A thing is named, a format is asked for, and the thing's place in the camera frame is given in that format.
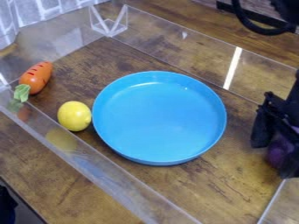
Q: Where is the black cable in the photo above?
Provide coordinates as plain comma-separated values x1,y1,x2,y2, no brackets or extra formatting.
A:
229,0,299,37

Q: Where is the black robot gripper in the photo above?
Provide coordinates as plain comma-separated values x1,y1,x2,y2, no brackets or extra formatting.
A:
248,69,299,179

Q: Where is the blue round tray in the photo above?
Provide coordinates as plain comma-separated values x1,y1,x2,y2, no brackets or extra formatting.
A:
92,71,227,166

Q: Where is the orange toy carrot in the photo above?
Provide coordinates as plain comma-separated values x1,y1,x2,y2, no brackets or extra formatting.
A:
13,61,52,102

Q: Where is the purple toy eggplant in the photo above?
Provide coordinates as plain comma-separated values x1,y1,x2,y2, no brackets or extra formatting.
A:
265,125,299,170

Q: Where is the yellow toy lemon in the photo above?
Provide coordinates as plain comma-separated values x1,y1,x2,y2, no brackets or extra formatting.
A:
57,101,90,131

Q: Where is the clear acrylic enclosure wall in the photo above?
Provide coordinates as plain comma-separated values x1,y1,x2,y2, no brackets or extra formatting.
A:
0,0,299,224

